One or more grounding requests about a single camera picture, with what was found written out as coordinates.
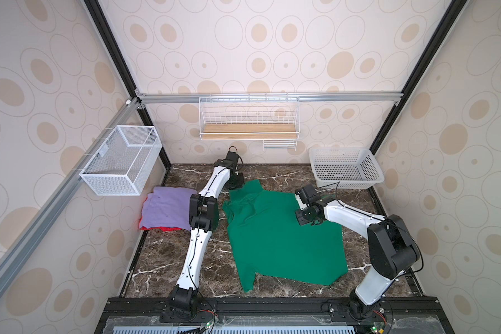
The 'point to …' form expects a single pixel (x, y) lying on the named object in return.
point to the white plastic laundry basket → (352, 167)
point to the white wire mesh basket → (122, 163)
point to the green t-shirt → (268, 241)
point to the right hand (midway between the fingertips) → (300, 217)
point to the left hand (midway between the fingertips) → (244, 181)
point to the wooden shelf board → (249, 131)
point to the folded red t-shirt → (161, 229)
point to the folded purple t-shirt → (167, 207)
